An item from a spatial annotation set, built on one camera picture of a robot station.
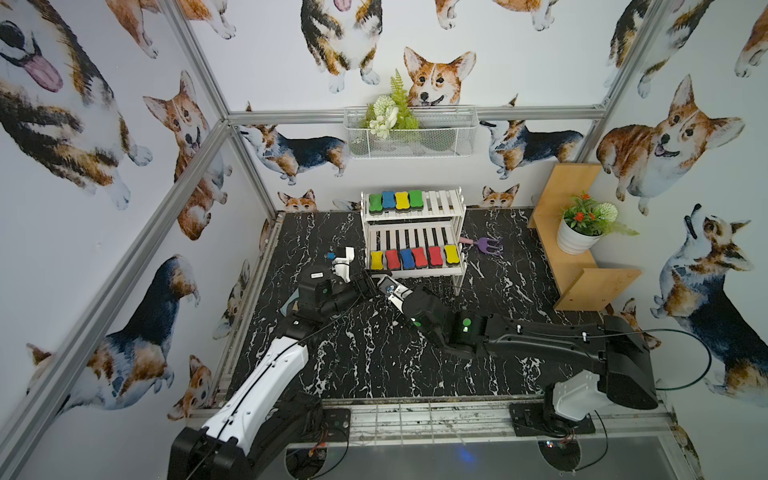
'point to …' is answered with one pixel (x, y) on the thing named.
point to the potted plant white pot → (584, 222)
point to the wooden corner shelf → (582, 286)
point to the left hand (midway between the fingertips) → (385, 271)
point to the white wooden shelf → (441, 218)
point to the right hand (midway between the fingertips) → (408, 276)
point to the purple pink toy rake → (485, 244)
